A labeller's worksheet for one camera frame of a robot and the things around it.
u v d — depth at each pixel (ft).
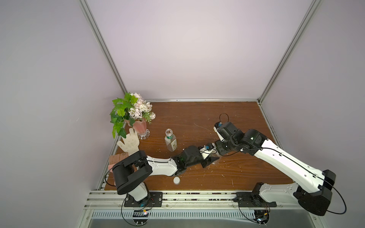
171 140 2.73
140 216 2.36
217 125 2.12
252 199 2.12
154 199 2.39
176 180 2.60
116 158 1.55
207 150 2.20
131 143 3.12
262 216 2.28
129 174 1.45
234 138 1.68
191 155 2.02
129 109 2.48
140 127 2.83
